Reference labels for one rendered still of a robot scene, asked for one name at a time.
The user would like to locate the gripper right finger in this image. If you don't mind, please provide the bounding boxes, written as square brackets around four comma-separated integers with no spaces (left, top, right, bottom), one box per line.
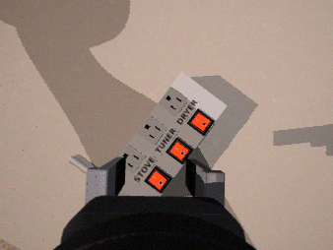
[185,158,225,206]

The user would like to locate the white power strip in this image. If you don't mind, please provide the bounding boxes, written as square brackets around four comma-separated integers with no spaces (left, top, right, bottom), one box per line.
[117,72,227,196]

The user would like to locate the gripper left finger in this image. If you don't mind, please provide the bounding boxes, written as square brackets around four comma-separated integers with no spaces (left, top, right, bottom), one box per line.
[85,157,126,205]

